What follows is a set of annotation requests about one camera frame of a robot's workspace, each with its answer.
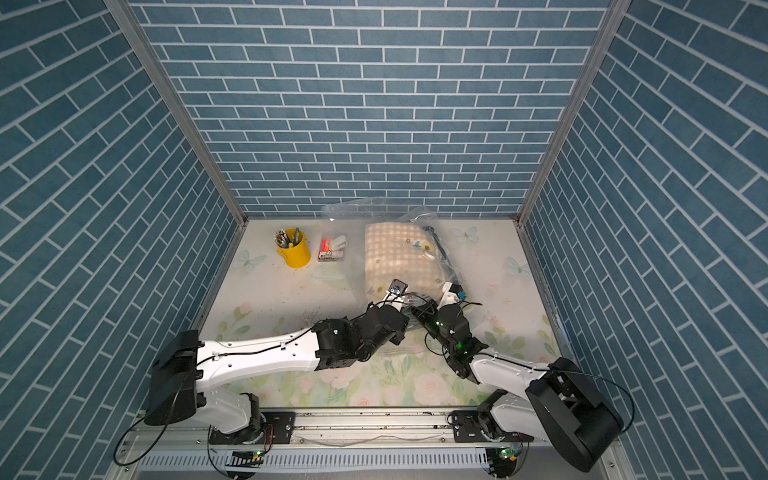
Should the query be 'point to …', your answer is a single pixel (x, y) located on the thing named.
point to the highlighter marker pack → (328, 255)
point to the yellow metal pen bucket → (298, 255)
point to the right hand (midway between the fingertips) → (411, 297)
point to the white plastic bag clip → (338, 243)
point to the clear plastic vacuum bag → (348, 216)
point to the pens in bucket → (286, 241)
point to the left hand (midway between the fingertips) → (412, 313)
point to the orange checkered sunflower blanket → (402, 251)
